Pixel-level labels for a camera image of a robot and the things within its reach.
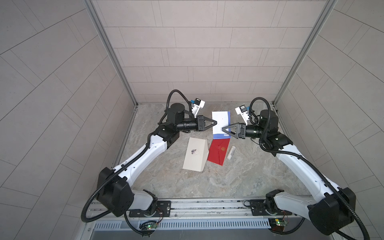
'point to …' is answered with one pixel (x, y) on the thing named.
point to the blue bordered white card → (221, 129)
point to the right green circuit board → (277, 224)
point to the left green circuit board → (152, 226)
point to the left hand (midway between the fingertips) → (218, 125)
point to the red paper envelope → (218, 150)
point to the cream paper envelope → (197, 152)
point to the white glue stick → (233, 149)
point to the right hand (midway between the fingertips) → (225, 132)
